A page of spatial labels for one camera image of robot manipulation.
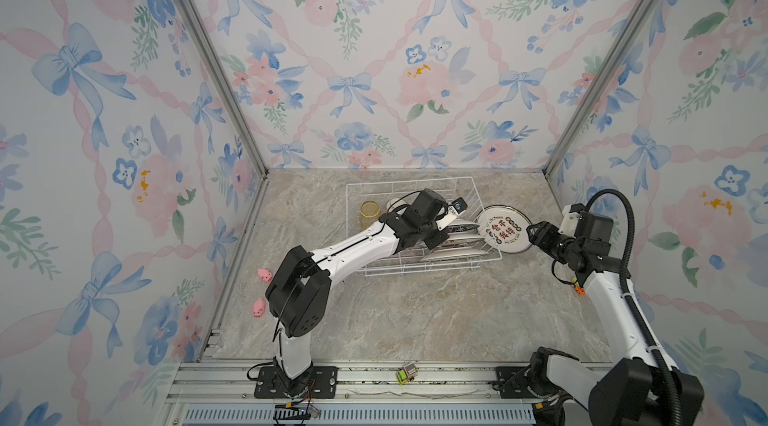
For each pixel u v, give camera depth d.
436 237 0.75
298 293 0.47
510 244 1.00
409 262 0.95
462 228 0.97
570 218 0.73
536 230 0.76
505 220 1.04
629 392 0.39
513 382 0.73
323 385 0.74
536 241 0.73
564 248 0.68
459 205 0.72
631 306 0.47
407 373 0.73
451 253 0.80
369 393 0.73
